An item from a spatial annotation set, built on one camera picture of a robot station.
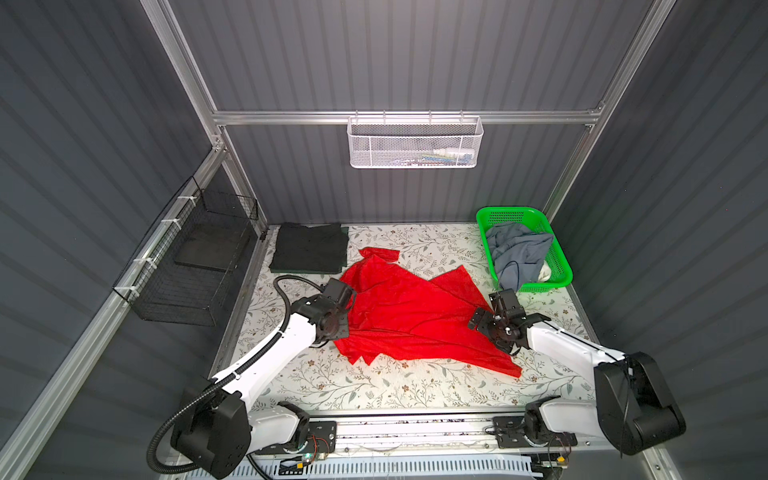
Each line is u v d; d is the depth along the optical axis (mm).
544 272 1018
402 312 1001
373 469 771
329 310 595
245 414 417
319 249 1094
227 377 424
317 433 738
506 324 680
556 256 1000
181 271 720
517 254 947
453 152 912
